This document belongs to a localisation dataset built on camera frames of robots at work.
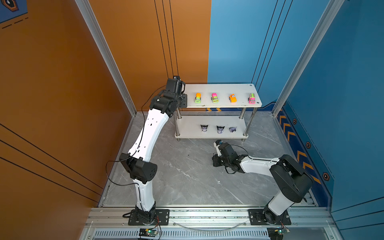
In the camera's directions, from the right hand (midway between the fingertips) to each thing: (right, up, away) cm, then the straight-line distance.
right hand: (211, 159), depth 92 cm
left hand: (-17, +36, -14) cm, 42 cm away
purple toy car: (+15, +18, +5) cm, 24 cm away
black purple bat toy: (+6, +18, +4) cm, 19 cm away
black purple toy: (-4, +19, +5) cm, 20 cm away
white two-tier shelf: (+9, +33, +32) cm, 47 cm away
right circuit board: (+29, -30, -22) cm, 47 cm away
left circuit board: (-33, -30, -21) cm, 49 cm away
